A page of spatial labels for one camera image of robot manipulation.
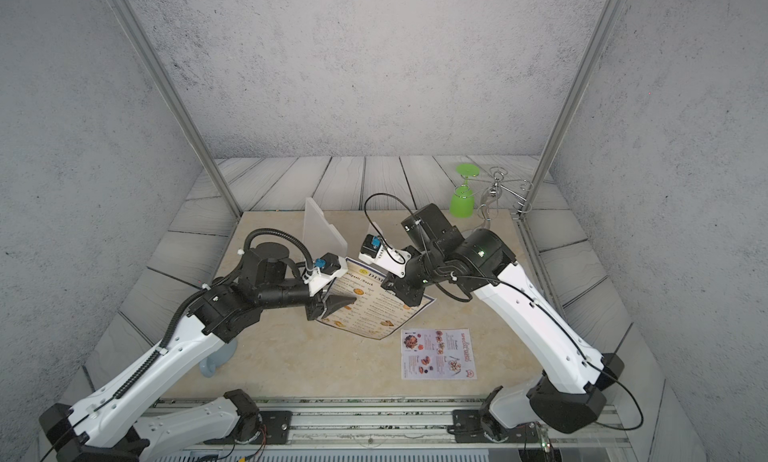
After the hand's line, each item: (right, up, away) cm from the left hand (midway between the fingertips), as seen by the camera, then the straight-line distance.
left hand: (352, 288), depth 65 cm
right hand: (+8, +2, -3) cm, 8 cm away
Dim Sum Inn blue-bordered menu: (+5, -6, +3) cm, 8 cm away
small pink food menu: (+21, -22, +20) cm, 36 cm away
